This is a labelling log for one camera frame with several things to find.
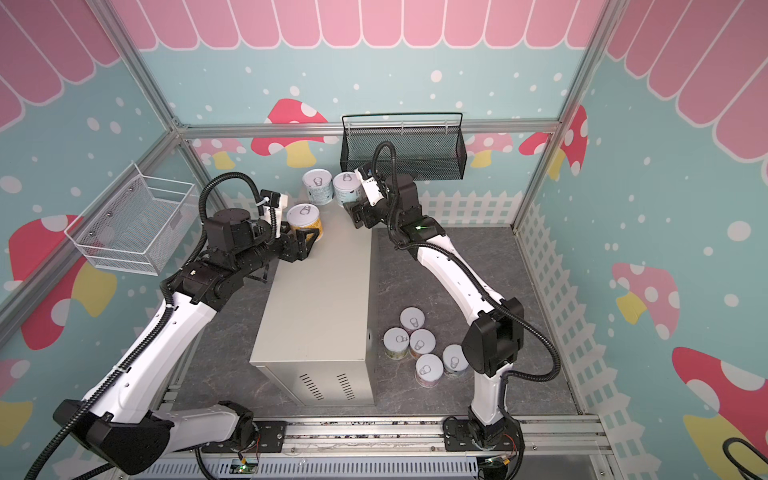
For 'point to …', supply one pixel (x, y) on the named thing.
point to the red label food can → (422, 342)
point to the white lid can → (412, 317)
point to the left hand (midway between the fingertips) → (305, 233)
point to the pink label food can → (429, 370)
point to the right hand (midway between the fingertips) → (359, 193)
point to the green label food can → (396, 343)
